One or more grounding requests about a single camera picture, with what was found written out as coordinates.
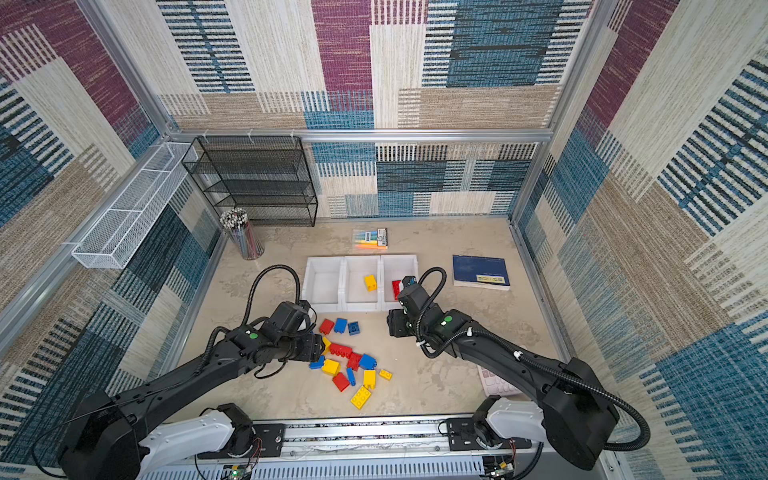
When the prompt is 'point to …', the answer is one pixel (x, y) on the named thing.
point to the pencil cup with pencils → (243, 232)
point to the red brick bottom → (340, 381)
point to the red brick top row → (326, 326)
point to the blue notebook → (484, 272)
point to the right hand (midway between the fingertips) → (398, 323)
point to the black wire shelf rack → (265, 176)
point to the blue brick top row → (340, 325)
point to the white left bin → (324, 284)
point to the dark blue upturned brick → (354, 328)
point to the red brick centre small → (354, 361)
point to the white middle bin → (355, 295)
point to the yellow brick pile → (327, 345)
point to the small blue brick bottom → (351, 376)
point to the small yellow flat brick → (385, 375)
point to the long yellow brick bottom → (361, 397)
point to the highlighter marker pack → (370, 239)
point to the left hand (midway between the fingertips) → (316, 343)
